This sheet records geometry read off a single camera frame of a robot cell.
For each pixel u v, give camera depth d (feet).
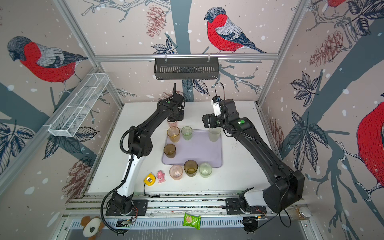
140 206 2.41
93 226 2.19
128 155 2.11
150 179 2.67
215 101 2.20
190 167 2.78
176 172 2.79
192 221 2.25
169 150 3.03
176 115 2.82
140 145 2.03
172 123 3.40
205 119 2.25
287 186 1.27
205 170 2.81
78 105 2.54
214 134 3.06
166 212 2.39
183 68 3.49
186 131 3.30
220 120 2.11
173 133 3.27
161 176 2.68
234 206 2.39
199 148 2.96
